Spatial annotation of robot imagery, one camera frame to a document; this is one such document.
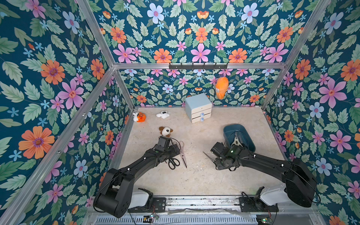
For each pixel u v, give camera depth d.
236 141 0.96
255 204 0.65
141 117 1.08
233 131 1.01
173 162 0.89
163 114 1.11
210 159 0.85
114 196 0.42
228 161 0.60
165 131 1.01
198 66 0.93
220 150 0.65
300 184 0.42
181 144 0.98
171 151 0.79
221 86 0.98
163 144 0.70
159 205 0.73
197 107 1.01
